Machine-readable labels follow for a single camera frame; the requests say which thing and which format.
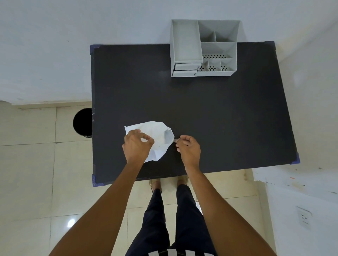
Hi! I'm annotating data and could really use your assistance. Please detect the person's left hand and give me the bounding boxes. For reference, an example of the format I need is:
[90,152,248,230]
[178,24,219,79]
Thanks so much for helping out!
[122,129,155,165]

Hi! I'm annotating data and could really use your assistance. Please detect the person's right hand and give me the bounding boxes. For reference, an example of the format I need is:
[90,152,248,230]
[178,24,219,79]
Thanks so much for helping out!
[175,135,202,169]

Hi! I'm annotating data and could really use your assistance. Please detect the white plastic packet bag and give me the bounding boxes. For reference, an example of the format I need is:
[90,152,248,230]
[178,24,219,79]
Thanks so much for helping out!
[124,121,175,164]

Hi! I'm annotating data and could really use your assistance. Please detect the black trash bin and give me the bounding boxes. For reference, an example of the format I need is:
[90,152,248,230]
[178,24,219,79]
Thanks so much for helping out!
[73,107,93,139]

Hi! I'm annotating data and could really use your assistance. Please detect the grey desk organizer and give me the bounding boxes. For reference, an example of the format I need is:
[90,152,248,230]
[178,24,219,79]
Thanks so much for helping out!
[170,19,241,78]

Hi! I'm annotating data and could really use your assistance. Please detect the person's right forearm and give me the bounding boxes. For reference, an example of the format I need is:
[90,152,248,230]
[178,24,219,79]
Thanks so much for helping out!
[184,163,278,256]

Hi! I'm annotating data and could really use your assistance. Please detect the person's left forearm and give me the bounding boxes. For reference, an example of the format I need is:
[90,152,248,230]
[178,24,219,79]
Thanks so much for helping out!
[49,161,145,256]

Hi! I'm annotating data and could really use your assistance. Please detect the person's left sandal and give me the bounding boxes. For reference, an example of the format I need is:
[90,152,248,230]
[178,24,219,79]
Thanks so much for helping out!
[149,179,162,194]

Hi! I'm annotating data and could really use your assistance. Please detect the person's black trousers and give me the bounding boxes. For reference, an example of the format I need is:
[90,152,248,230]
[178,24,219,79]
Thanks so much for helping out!
[125,184,218,256]

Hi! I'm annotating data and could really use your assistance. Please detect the person's striped shirt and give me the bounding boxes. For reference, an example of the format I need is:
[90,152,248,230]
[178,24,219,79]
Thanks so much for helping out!
[148,248,214,256]

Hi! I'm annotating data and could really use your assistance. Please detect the white wall socket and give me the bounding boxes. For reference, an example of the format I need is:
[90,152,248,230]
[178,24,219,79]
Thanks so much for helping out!
[295,206,313,230]

